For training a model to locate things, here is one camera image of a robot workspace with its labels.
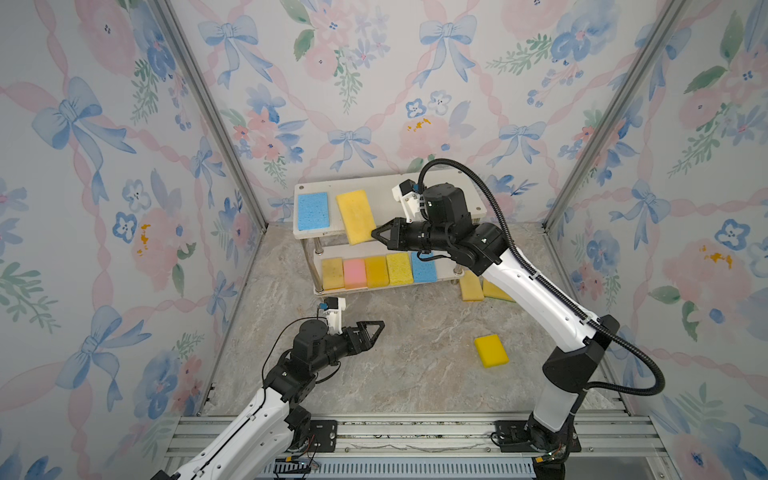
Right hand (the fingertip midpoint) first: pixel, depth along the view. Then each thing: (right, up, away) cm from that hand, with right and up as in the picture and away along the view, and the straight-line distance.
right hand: (371, 232), depth 66 cm
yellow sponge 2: (0, -10, +29) cm, 31 cm away
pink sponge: (-7, -11, +29) cm, 31 cm away
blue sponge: (-15, +6, +9) cm, 18 cm away
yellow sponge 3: (-14, -11, +29) cm, 34 cm away
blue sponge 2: (+15, -10, +32) cm, 37 cm away
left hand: (+1, -23, +9) cm, 25 cm away
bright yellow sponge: (+34, -33, +21) cm, 52 cm away
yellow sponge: (+7, -9, +32) cm, 34 cm away
